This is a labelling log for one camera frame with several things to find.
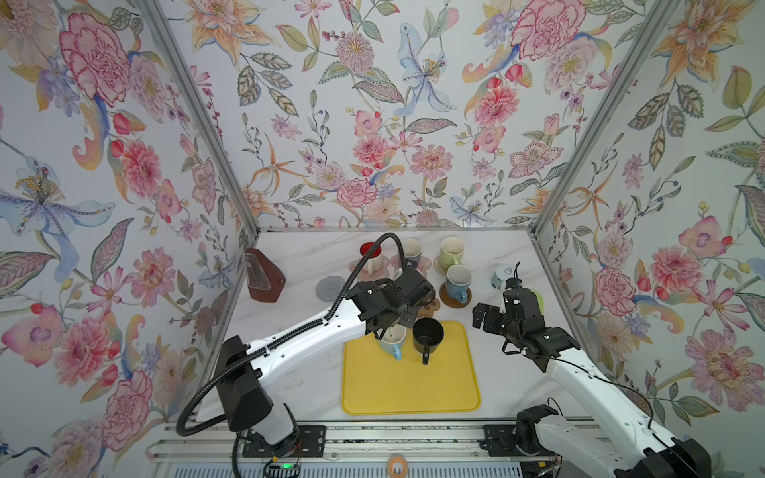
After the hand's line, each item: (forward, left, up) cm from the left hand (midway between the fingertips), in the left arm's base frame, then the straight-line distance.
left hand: (409, 309), depth 76 cm
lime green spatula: (+14, -47, -20) cm, 53 cm away
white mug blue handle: (+20, -19, -15) cm, 32 cm away
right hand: (+3, -23, -7) cm, 24 cm away
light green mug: (+28, -17, -10) cm, 34 cm away
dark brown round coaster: (+13, -17, -19) cm, 28 cm away
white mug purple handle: (+35, -5, -18) cm, 40 cm away
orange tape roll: (-30, +4, -20) cm, 36 cm away
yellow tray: (-11, +9, -23) cm, 27 cm away
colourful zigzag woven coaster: (+29, -14, -20) cm, 38 cm away
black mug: (+2, -7, -18) cm, 19 cm away
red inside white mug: (+27, +9, -14) cm, 31 cm away
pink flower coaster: (+30, -9, -20) cm, 37 cm away
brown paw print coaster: (+11, -9, -20) cm, 24 cm away
